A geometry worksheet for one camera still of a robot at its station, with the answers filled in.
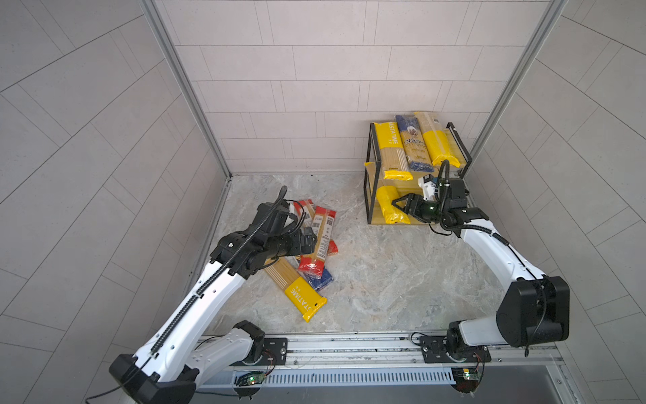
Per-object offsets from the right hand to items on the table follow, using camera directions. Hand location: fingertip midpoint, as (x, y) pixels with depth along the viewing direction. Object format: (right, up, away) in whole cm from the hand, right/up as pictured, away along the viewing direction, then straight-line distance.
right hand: (399, 203), depth 83 cm
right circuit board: (+15, -47, -15) cm, 52 cm away
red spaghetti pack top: (-29, -20, +1) cm, 35 cm away
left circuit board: (-44, -45, -17) cm, 65 cm away
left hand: (-28, -9, -12) cm, 32 cm away
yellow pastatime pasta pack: (-31, -30, -3) cm, 43 cm away
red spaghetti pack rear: (-33, -3, +19) cm, 38 cm away
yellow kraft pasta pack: (-4, +3, +2) cm, 5 cm away
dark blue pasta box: (-24, -25, 0) cm, 35 cm away
